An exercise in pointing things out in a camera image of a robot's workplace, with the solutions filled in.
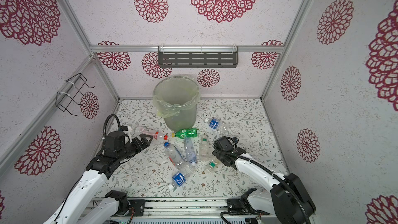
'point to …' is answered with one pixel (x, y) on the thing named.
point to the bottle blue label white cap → (179, 178)
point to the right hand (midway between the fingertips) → (215, 150)
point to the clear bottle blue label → (216, 124)
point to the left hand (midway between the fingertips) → (148, 141)
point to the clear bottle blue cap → (177, 160)
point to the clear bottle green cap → (214, 165)
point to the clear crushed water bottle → (189, 150)
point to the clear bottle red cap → (150, 130)
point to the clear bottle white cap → (204, 151)
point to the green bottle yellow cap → (185, 133)
